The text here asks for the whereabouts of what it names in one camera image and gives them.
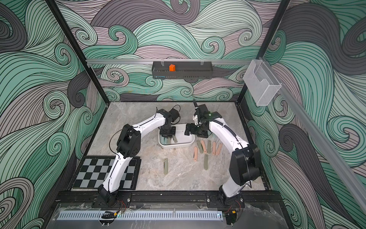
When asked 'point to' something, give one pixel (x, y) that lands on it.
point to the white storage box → (183, 140)
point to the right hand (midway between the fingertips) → (193, 134)
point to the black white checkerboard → (90, 172)
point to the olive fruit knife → (209, 146)
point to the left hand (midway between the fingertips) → (171, 135)
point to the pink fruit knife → (204, 147)
